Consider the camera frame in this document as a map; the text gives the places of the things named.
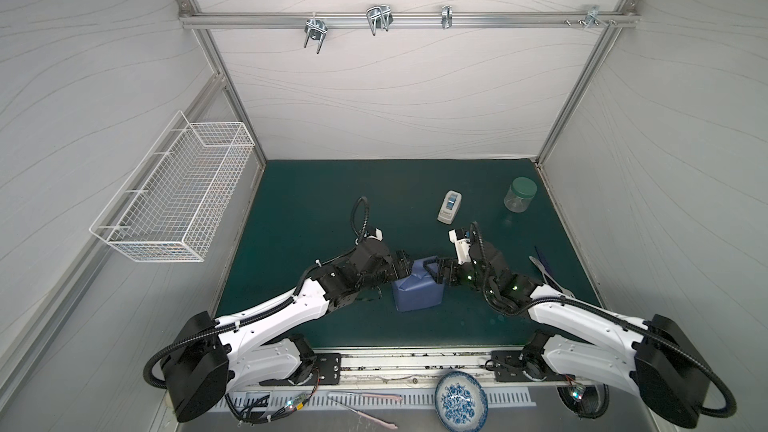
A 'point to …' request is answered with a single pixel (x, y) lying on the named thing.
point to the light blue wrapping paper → (420, 290)
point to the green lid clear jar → (519, 195)
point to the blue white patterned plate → (461, 402)
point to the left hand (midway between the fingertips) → (408, 261)
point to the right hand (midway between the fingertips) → (437, 256)
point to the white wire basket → (174, 201)
